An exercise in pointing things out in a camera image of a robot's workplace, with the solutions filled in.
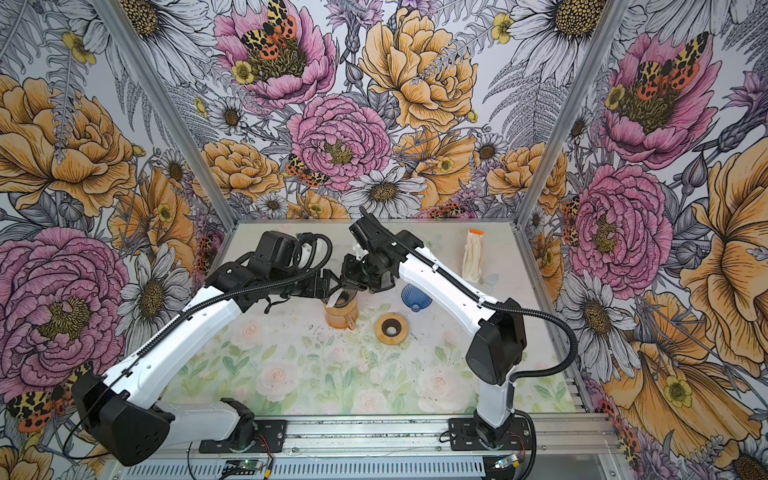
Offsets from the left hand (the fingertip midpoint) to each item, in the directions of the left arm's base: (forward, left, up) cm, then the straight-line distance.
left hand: (326, 292), depth 75 cm
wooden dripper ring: (+2, -3, -13) cm, 14 cm away
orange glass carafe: (+3, -1, -21) cm, 22 cm away
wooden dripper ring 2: (-4, -16, -20) cm, 26 cm away
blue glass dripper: (+7, -23, -15) cm, 28 cm away
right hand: (0, -4, 0) cm, 4 cm away
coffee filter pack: (+23, -44, -15) cm, 51 cm away
